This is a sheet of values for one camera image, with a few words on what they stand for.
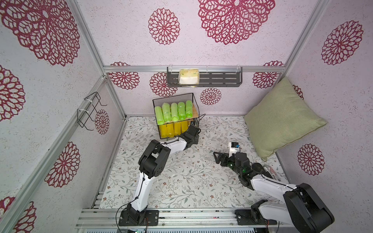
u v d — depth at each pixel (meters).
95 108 0.82
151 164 0.56
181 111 0.95
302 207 0.41
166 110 0.95
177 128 1.06
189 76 0.90
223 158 0.77
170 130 1.05
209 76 0.93
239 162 0.67
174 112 0.95
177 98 1.13
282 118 0.81
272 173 0.86
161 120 0.92
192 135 0.81
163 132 1.04
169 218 0.75
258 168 0.90
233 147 0.77
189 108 0.97
